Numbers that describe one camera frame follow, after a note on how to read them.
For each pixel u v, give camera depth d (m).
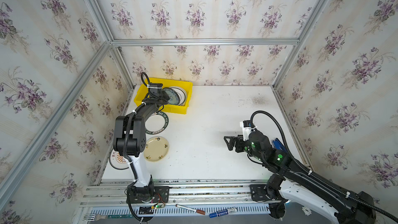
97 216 0.67
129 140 0.48
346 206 0.41
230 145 0.68
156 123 0.99
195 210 0.69
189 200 0.72
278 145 0.88
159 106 0.73
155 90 0.77
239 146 0.66
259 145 0.56
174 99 1.05
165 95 0.91
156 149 0.89
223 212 0.67
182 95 1.08
